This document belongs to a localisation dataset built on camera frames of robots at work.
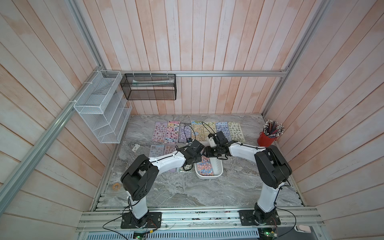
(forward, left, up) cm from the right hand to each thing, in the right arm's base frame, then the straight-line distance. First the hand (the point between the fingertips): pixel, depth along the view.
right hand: (205, 152), depth 97 cm
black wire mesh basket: (+38, +39, +25) cm, 60 cm away
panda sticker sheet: (+20, +4, -1) cm, 21 cm away
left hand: (-6, +6, +3) cm, 9 cm away
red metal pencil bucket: (+7, -39, +5) cm, 40 cm away
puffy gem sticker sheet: (+18, +14, -1) cm, 23 cm away
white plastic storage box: (-10, -8, 0) cm, 12 cm away
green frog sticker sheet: (+19, -24, -3) cm, 31 cm away
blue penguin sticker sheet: (+25, -16, -2) cm, 30 cm away
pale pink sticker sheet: (+18, +33, -1) cm, 38 cm away
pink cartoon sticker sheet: (+14, +24, -1) cm, 28 cm away
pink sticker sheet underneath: (-11, 0, 0) cm, 11 cm away
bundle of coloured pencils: (+12, -44, +10) cm, 46 cm away
